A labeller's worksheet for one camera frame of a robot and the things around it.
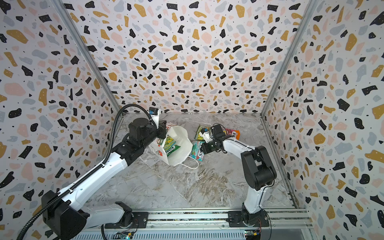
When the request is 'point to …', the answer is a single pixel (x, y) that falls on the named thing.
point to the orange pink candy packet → (236, 133)
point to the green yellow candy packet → (197, 136)
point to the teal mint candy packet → (195, 152)
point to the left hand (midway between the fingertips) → (165, 118)
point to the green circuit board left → (123, 235)
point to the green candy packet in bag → (170, 146)
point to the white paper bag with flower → (181, 156)
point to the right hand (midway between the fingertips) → (199, 146)
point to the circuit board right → (252, 234)
